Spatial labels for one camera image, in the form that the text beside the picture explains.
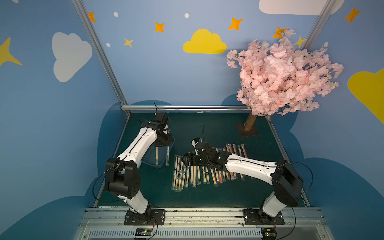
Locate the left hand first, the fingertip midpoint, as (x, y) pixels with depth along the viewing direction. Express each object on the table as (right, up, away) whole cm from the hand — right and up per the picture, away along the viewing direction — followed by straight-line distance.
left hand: (168, 141), depth 88 cm
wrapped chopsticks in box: (-9, -10, +8) cm, 16 cm away
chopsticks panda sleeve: (+10, -21, +1) cm, 23 cm away
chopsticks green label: (+34, -21, +1) cm, 40 cm away
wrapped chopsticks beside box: (+1, -12, -4) cm, 13 cm away
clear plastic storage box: (-14, -12, +8) cm, 20 cm away
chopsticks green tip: (+23, -21, +1) cm, 31 cm away
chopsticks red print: (+30, -21, +1) cm, 36 cm away
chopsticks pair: (+12, -21, +1) cm, 24 cm away
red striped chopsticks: (+28, -25, -2) cm, 38 cm away
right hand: (+12, -9, -6) cm, 16 cm away
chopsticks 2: (+6, -19, +3) cm, 20 cm away
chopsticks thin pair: (+8, -20, +1) cm, 22 cm away
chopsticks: (+4, -19, +2) cm, 20 cm away
